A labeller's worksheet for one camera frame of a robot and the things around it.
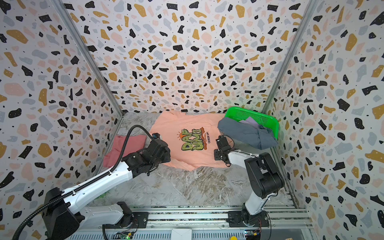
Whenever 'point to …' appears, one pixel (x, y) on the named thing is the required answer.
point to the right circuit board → (252, 234)
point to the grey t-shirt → (259, 136)
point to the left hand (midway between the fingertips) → (169, 150)
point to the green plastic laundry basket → (240, 113)
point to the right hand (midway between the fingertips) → (217, 150)
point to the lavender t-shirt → (250, 120)
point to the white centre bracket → (181, 234)
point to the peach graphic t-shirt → (192, 138)
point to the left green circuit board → (123, 235)
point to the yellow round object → (233, 238)
